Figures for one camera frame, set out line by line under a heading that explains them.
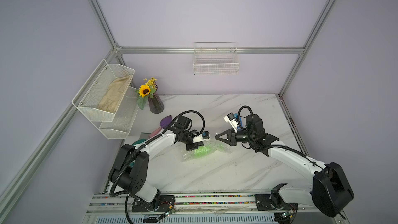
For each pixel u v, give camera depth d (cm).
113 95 79
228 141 70
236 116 70
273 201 67
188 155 82
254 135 64
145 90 91
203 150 84
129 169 44
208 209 73
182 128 70
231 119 70
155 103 104
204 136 73
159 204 73
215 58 93
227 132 70
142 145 48
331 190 41
